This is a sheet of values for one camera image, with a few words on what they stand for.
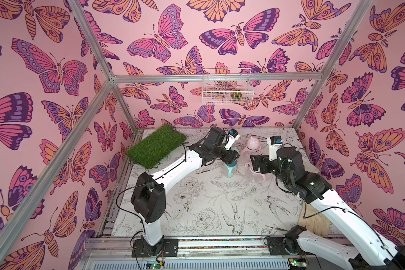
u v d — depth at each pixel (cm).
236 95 95
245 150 95
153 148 106
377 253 38
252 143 90
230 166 86
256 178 93
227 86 95
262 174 63
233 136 71
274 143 60
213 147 64
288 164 50
